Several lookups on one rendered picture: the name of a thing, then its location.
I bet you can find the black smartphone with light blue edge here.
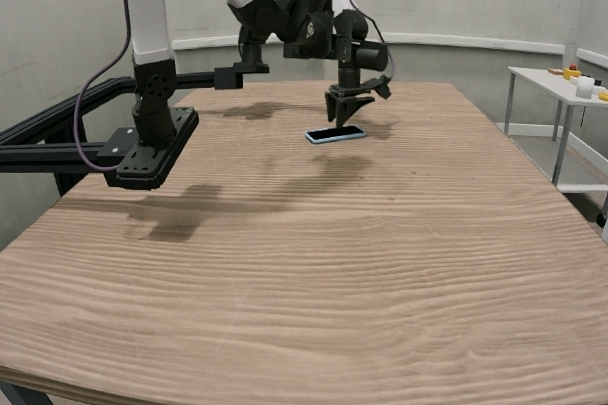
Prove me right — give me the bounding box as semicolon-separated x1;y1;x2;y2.
307;126;364;140

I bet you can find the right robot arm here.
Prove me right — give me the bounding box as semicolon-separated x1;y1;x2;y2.
116;0;333;178

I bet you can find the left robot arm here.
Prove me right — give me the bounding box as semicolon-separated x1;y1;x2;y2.
233;0;392;100

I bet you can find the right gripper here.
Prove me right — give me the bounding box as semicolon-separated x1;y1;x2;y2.
283;9;354;61

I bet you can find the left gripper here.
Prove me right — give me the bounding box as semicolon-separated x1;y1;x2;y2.
324;66;375;129

